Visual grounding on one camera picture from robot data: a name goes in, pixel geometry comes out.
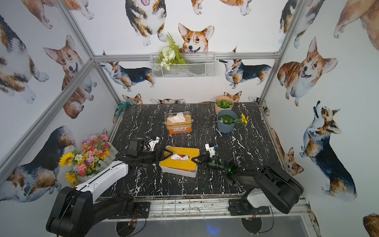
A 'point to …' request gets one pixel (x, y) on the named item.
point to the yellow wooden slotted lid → (191, 152)
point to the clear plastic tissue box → (177, 130)
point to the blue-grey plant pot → (226, 121)
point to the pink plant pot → (223, 102)
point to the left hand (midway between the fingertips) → (167, 151)
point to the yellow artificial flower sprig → (244, 120)
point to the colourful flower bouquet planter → (94, 154)
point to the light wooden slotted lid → (188, 123)
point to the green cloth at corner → (122, 106)
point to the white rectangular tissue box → (180, 172)
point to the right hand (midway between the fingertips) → (193, 155)
